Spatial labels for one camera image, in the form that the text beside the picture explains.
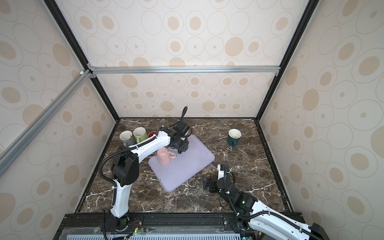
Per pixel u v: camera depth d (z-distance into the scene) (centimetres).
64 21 72
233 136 96
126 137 99
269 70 95
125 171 52
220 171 72
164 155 88
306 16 70
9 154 51
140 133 101
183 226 73
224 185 57
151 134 101
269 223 51
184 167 100
